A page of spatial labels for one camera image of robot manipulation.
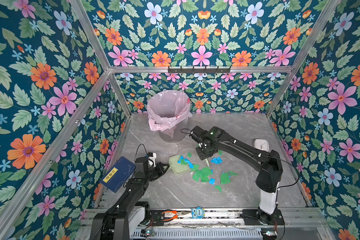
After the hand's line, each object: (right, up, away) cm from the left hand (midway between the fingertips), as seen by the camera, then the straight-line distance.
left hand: (170, 163), depth 83 cm
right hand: (+18, +5, -1) cm, 19 cm away
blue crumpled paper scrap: (+28, -1, +10) cm, 30 cm away
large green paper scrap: (+17, -8, +5) cm, 20 cm away
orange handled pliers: (+4, -23, -8) cm, 25 cm away
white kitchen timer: (+59, +9, +15) cm, 62 cm away
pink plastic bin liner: (-6, +33, +18) cm, 38 cm away
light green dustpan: (+4, -4, +7) cm, 9 cm away
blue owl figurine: (+15, -23, -9) cm, 29 cm away
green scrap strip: (+27, -14, 0) cm, 31 cm away
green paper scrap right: (+32, -10, +4) cm, 34 cm away
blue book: (-32, -8, +5) cm, 34 cm away
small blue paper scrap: (+24, -11, +3) cm, 27 cm away
